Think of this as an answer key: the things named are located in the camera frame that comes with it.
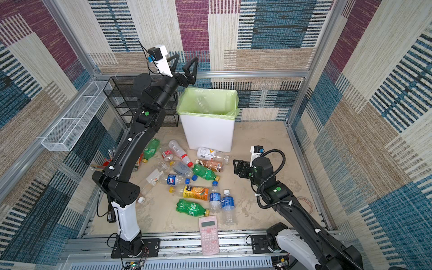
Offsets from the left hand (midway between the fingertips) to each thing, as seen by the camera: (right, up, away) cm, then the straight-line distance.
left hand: (187, 56), depth 59 cm
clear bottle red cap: (-15, -33, +43) cm, 56 cm away
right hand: (+22, -40, +21) cm, 50 cm away
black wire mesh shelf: (-47, 0, +42) cm, 63 cm away
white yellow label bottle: (+6, -37, +38) cm, 53 cm away
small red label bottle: (-18, -38, +40) cm, 58 cm away
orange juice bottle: (-3, -54, +24) cm, 60 cm away
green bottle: (-1, -60, +19) cm, 63 cm away
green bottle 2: (+2, -47, +36) cm, 59 cm away
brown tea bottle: (+10, -43, +35) cm, 57 cm away
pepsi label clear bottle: (-12, -50, +30) cm, 59 cm away
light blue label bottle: (-9, -44, +33) cm, 56 cm away
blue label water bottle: (+9, -57, +24) cm, 63 cm away
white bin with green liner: (+6, -18, +22) cm, 29 cm away
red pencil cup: (-47, -41, +30) cm, 69 cm away
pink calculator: (+7, -71, +17) cm, 73 cm away
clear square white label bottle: (-25, -51, +31) cm, 65 cm away
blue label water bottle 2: (+15, -59, +21) cm, 64 cm away
